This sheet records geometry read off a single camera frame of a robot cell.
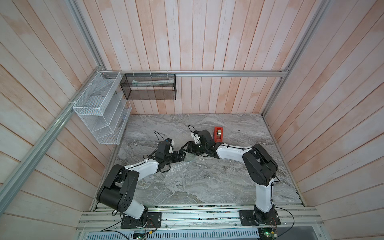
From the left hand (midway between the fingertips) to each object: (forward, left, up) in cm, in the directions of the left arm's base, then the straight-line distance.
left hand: (180, 157), depth 92 cm
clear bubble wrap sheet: (-10, 0, +1) cm, 10 cm away
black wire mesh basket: (+45, +23, +21) cm, 55 cm away
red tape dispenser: (+15, -26, +2) cm, 30 cm away
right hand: (+4, -2, +3) cm, 5 cm away
